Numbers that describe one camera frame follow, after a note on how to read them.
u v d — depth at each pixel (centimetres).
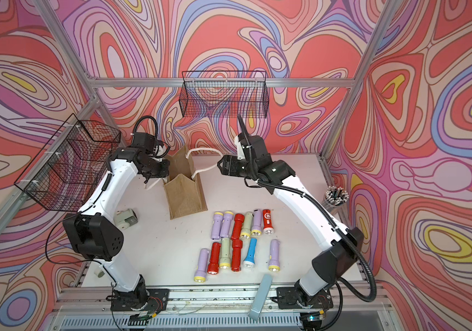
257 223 91
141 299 66
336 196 84
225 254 82
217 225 89
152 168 71
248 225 89
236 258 81
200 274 76
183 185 86
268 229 88
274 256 81
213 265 78
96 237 47
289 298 73
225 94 96
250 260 80
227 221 91
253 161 53
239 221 91
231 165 63
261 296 72
